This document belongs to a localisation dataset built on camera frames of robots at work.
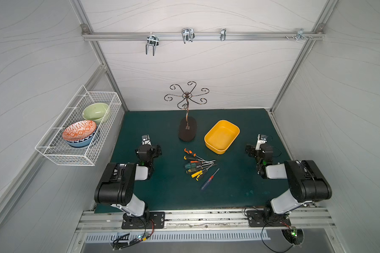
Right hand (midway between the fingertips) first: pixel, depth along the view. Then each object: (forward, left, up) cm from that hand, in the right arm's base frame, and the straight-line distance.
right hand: (257, 143), depth 95 cm
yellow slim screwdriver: (-19, +37, -5) cm, 42 cm away
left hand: (-4, +65, +1) cm, 66 cm away
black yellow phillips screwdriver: (-20, +35, -4) cm, 41 cm away
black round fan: (-45, -10, -8) cm, 47 cm away
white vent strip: (-50, +67, -7) cm, 84 cm away
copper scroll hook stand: (+13, +44, -4) cm, 46 cm away
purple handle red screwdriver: (-23, +30, -5) cm, 38 cm away
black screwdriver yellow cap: (-10, +43, -4) cm, 44 cm away
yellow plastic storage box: (+9, +21, -7) cm, 23 cm away
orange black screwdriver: (-12, +34, -3) cm, 37 cm away
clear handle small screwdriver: (-17, +37, -4) cm, 41 cm away
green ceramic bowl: (-5, +85, +29) cm, 90 cm away
